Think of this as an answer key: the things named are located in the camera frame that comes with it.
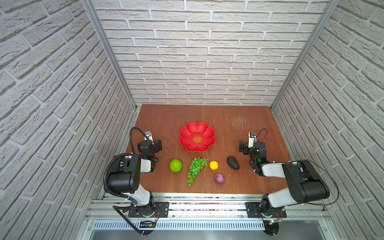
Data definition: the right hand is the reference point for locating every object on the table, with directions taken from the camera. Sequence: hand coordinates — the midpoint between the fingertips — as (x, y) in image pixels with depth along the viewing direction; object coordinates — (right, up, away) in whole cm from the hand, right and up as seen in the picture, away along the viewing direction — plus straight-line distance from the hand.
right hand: (248, 139), depth 94 cm
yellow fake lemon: (-23, -14, -8) cm, 29 cm away
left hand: (-64, 0, 0) cm, 64 cm away
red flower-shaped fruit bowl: (-33, +1, +8) cm, 34 cm away
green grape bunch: (-33, -14, -8) cm, 37 cm away
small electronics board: (-58, -40, -21) cm, 73 cm away
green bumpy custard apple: (-45, -14, -11) cm, 49 cm away
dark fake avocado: (-12, -13, -8) cm, 19 cm away
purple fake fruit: (-21, -20, -14) cm, 32 cm away
